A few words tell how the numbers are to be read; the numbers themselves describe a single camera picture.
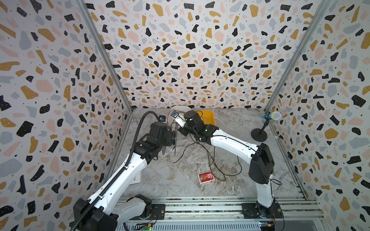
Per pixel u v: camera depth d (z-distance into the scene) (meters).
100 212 0.37
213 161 0.91
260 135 1.06
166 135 0.70
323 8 0.72
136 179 0.80
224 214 0.73
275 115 0.85
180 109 1.19
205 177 0.84
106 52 0.86
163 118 0.66
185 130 0.73
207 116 1.16
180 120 0.70
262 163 0.49
